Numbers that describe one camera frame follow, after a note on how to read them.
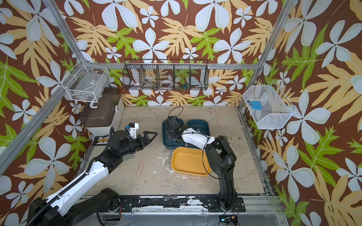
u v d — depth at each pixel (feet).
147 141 2.15
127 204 2.42
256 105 2.83
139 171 2.80
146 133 2.19
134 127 2.31
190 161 2.97
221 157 1.66
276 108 2.54
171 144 3.02
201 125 3.42
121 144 1.94
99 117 3.06
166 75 3.20
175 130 2.35
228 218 2.44
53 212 1.28
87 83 2.82
